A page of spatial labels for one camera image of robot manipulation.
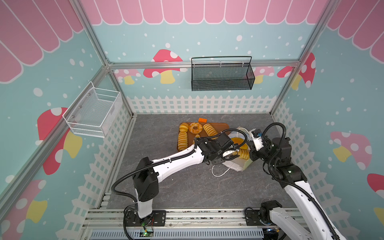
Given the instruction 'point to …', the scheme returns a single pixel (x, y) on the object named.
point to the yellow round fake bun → (183, 127)
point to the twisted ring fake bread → (195, 131)
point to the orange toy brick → (201, 120)
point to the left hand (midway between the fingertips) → (216, 154)
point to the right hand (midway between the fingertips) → (248, 140)
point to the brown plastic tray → (219, 126)
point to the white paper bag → (238, 164)
